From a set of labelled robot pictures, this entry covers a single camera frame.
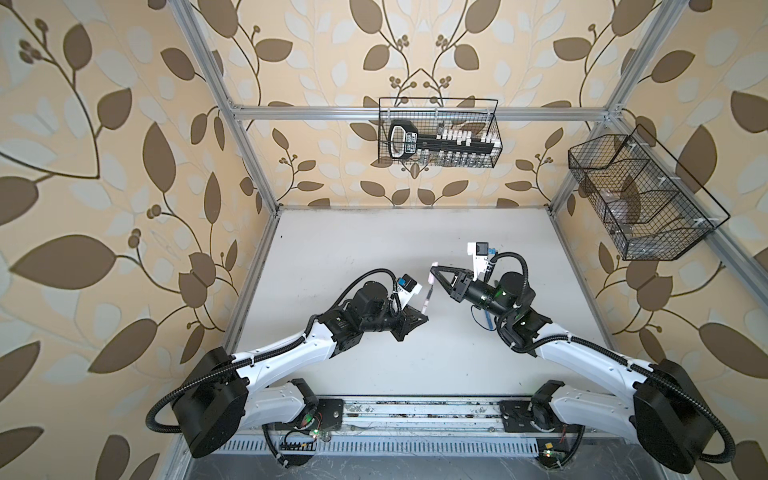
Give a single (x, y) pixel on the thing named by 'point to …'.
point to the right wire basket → (652, 208)
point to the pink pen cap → (431, 278)
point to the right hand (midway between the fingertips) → (433, 273)
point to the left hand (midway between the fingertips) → (427, 316)
